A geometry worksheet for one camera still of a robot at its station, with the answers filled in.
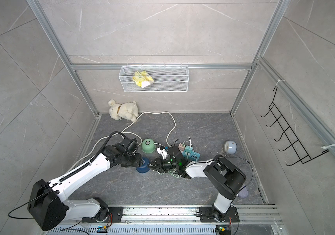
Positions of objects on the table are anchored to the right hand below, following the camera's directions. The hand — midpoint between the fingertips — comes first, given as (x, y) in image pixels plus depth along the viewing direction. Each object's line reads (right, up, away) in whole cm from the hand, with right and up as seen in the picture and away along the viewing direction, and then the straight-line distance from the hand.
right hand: (149, 167), depth 80 cm
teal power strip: (+26, +3, +13) cm, 29 cm away
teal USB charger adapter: (+23, +8, +10) cm, 27 cm away
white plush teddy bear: (-21, +35, +30) cm, 50 cm away
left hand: (-4, +3, +2) cm, 5 cm away
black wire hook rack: (+67, +11, -21) cm, 71 cm away
